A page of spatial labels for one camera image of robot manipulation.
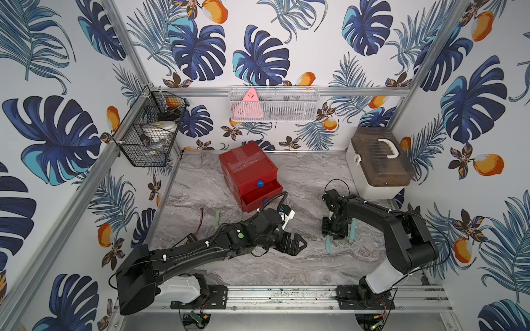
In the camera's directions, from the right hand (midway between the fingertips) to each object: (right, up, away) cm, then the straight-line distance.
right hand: (328, 235), depth 90 cm
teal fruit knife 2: (+10, -1, 0) cm, 10 cm away
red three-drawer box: (-34, +26, -3) cm, 43 cm away
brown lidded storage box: (+25, +32, +6) cm, 41 cm away
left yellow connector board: (-60, -1, -2) cm, 60 cm away
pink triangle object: (-34, +56, 0) cm, 65 cm away
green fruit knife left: (-50, +6, +5) cm, 50 cm away
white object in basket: (-68, +43, -10) cm, 81 cm away
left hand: (-16, +4, -20) cm, 26 cm away
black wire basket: (-75, +42, -7) cm, 86 cm away
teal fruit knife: (-1, -3, -2) cm, 4 cm away
